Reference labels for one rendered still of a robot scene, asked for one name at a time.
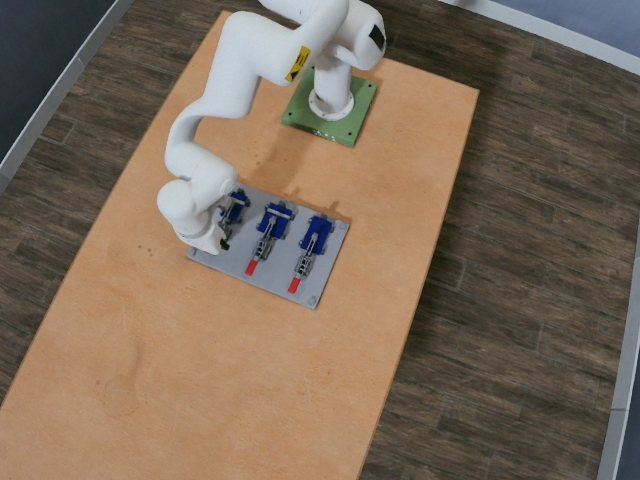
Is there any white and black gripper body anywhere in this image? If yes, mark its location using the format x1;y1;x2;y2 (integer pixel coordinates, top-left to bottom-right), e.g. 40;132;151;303
173;218;226;255

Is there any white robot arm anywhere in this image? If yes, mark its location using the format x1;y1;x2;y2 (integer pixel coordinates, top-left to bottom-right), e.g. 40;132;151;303
157;0;386;239

